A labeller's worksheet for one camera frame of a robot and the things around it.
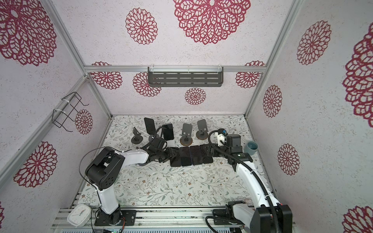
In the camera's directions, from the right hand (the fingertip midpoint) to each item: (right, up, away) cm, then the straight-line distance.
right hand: (209, 145), depth 81 cm
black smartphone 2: (-20, -13, +16) cm, 28 cm away
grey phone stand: (-41, -13, +10) cm, 45 cm away
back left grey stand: (-29, +3, -5) cm, 29 cm away
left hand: (-20, -10, +14) cm, 27 cm away
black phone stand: (-48, +2, +22) cm, 52 cm away
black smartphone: (-37, +10, +18) cm, 43 cm away
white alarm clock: (-67, -35, -9) cm, 76 cm away
